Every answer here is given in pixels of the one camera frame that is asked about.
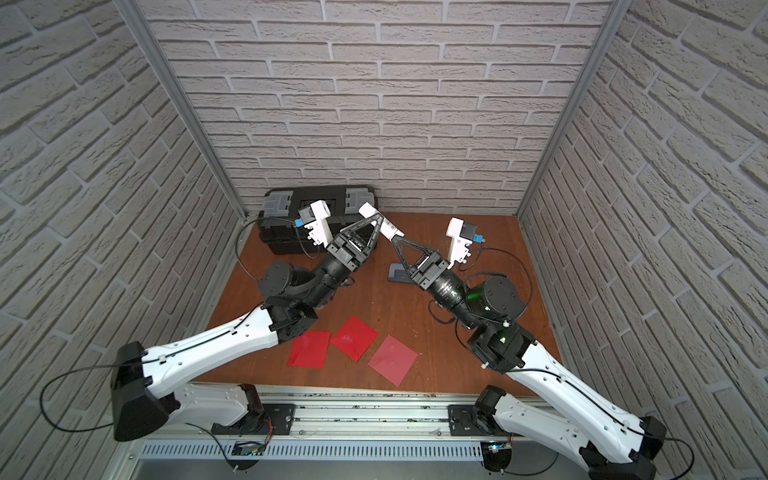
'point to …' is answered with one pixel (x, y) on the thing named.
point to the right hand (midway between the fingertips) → (396, 242)
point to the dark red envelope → (392, 360)
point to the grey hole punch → (398, 273)
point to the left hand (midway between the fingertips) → (386, 216)
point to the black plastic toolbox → (282, 204)
